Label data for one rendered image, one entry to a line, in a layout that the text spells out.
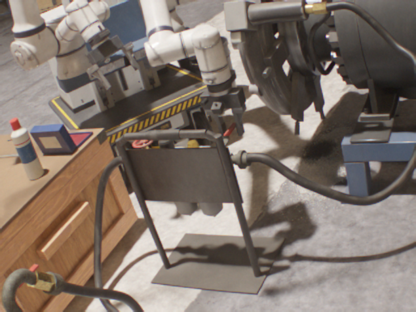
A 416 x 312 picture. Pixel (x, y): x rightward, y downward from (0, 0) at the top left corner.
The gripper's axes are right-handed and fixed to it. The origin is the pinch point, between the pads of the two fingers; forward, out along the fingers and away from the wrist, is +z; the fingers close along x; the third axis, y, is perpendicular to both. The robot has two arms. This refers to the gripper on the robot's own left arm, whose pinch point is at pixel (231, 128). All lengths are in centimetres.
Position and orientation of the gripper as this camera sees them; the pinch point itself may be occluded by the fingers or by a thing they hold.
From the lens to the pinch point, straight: 184.9
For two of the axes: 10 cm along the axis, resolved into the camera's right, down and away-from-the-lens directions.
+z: 2.5, 8.6, 4.4
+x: 8.8, -0.2, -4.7
